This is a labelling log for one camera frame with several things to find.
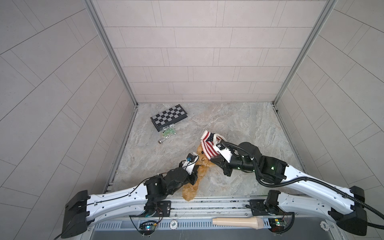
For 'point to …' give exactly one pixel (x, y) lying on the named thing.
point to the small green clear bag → (168, 131)
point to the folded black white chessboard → (168, 117)
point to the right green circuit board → (277, 225)
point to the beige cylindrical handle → (256, 222)
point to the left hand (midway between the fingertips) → (203, 164)
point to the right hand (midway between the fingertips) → (211, 163)
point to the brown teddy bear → (203, 164)
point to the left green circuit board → (147, 227)
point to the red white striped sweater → (209, 140)
